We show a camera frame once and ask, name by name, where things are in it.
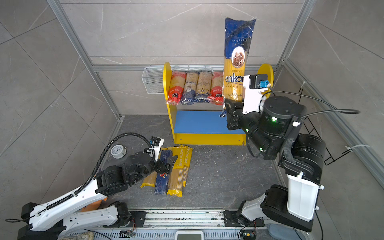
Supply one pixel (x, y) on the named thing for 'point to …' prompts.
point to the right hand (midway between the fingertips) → (230, 99)
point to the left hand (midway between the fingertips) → (169, 150)
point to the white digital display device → (189, 235)
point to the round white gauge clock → (118, 151)
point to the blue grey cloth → (282, 232)
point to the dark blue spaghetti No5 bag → (162, 182)
